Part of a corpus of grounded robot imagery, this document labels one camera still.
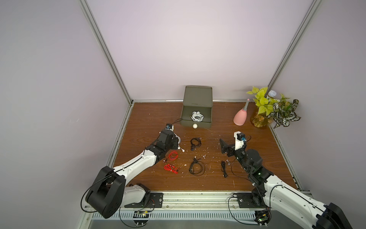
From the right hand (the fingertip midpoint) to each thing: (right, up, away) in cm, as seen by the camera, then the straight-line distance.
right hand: (229, 136), depth 77 cm
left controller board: (-48, -40, -5) cm, 62 cm away
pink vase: (+15, +10, +23) cm, 29 cm away
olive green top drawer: (-24, +7, +13) cm, 28 cm away
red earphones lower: (-33, -21, +7) cm, 40 cm away
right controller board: (+15, -40, -8) cm, 43 cm away
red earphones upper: (-33, -14, +11) cm, 37 cm away
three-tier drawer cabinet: (-16, +22, +20) cm, 33 cm away
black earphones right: (-2, -20, +7) cm, 21 cm away
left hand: (-30, -3, +10) cm, 32 cm away
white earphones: (-29, -9, +12) cm, 33 cm away
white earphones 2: (-17, +11, +13) cm, 24 cm away
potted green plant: (+26, +16, +4) cm, 31 cm away
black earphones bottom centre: (-18, -21, +8) cm, 29 cm away
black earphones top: (-19, -10, +15) cm, 26 cm away
